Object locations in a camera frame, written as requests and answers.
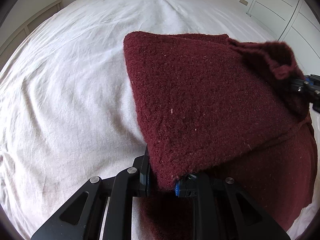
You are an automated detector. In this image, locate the white slatted wardrobe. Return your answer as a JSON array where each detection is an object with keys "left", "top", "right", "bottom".
[{"left": 248, "top": 0, "right": 320, "bottom": 75}]

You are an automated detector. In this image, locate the right wall switch plate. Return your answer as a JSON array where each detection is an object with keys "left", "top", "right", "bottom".
[{"left": 239, "top": 0, "right": 248, "bottom": 6}]

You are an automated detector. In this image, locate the white bed sheet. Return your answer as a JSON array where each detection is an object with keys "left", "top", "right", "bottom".
[{"left": 0, "top": 0, "right": 320, "bottom": 240}]

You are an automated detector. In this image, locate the beige radiator cover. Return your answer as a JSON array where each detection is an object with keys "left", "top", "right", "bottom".
[{"left": 1, "top": 0, "right": 63, "bottom": 68}]

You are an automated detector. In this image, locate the dark red knitted sweater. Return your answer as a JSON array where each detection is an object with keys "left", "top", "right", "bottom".
[{"left": 124, "top": 31, "right": 318, "bottom": 230}]

